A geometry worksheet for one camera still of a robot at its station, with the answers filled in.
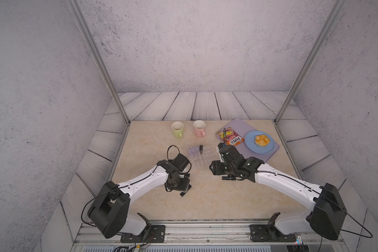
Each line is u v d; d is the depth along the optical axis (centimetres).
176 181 70
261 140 105
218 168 70
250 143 108
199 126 108
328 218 39
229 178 87
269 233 64
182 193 84
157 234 73
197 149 95
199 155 98
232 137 108
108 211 42
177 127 108
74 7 70
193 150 95
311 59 87
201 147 95
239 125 119
